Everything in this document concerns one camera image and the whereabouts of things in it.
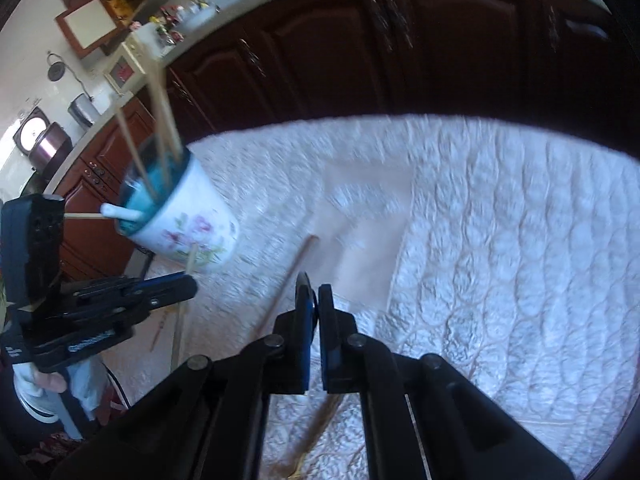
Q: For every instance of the person left hand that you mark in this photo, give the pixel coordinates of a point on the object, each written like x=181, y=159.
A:
x=53, y=382

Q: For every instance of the pale bamboo chopstick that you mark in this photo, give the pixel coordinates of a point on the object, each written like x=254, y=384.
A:
x=179, y=321

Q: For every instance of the brown wooden handle utensil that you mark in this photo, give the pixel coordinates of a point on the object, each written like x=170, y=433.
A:
x=282, y=302

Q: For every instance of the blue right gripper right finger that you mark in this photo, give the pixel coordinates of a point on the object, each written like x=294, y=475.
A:
x=343, y=349

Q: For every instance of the white ceramic spoon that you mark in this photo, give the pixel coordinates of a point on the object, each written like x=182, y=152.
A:
x=120, y=213

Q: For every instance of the white quilted table cloth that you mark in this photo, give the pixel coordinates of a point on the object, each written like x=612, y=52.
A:
x=511, y=252

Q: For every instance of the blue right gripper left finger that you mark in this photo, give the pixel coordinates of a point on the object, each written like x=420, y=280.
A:
x=296, y=327

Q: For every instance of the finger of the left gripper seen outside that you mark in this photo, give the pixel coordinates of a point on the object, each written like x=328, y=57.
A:
x=163, y=291

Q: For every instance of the wooden lower cabinets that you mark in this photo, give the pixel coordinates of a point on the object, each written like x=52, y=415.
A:
x=539, y=62

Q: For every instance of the floral ceramic utensil cup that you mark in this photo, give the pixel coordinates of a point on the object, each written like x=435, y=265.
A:
x=189, y=217

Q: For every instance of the cream microwave oven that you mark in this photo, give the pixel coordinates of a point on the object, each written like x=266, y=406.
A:
x=126, y=67

